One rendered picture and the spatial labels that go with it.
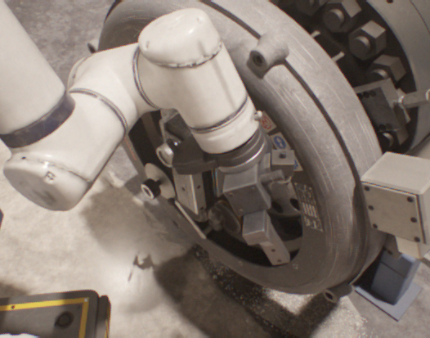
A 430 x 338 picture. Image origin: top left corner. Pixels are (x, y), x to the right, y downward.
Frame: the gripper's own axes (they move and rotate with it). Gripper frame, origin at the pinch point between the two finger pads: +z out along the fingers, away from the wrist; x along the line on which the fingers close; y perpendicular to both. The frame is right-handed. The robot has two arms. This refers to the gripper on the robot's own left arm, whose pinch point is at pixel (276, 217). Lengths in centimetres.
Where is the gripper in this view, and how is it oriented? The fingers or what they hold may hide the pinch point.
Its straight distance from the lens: 77.1
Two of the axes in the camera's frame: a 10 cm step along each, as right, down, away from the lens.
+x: 1.1, -6.7, 7.4
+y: 9.0, -2.6, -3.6
